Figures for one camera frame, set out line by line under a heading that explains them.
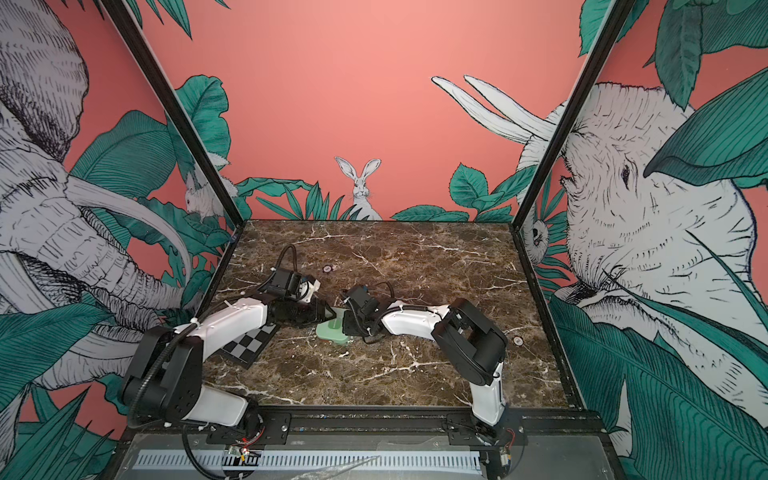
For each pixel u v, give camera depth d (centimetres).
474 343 49
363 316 70
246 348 84
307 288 78
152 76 79
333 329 90
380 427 76
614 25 71
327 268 107
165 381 43
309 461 70
